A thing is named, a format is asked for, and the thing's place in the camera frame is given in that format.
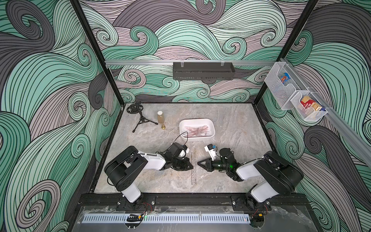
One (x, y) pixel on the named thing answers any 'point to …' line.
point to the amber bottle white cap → (161, 119)
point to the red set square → (192, 129)
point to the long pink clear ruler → (193, 170)
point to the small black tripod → (135, 108)
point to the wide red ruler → (205, 126)
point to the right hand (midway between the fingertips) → (199, 163)
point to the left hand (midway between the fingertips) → (193, 166)
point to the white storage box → (208, 134)
